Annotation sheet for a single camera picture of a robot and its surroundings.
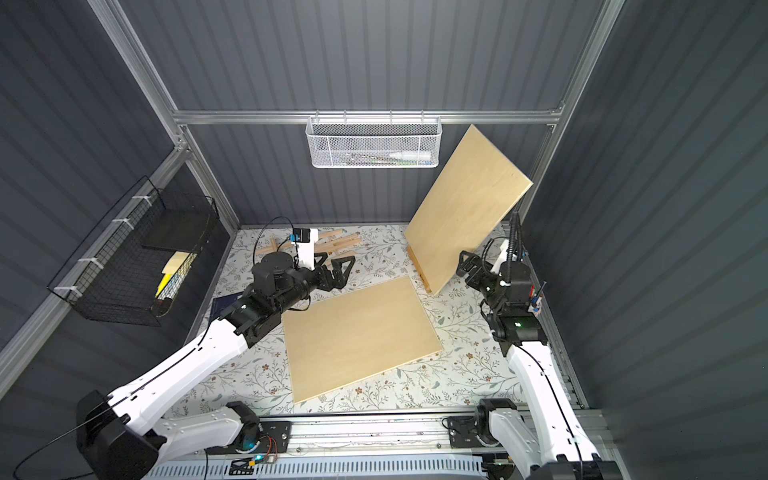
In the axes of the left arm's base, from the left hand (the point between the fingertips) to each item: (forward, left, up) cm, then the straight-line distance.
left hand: (344, 260), depth 70 cm
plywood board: (-5, +1, -31) cm, 32 cm away
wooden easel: (+16, -22, -26) cm, 38 cm away
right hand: (+3, -34, -4) cm, 34 cm away
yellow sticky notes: (+2, +44, -4) cm, 44 cm away
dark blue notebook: (+8, +47, -33) cm, 58 cm away
